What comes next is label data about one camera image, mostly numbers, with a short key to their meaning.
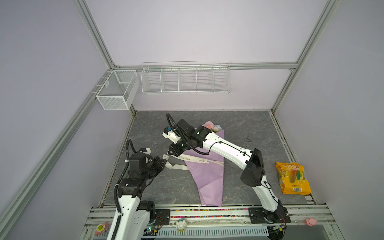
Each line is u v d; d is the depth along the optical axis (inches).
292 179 31.7
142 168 23.7
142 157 23.0
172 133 27.9
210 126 40.1
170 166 30.3
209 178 32.6
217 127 40.6
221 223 29.0
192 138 23.1
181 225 26.6
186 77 38.9
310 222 27.8
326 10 28.1
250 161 20.1
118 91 39.9
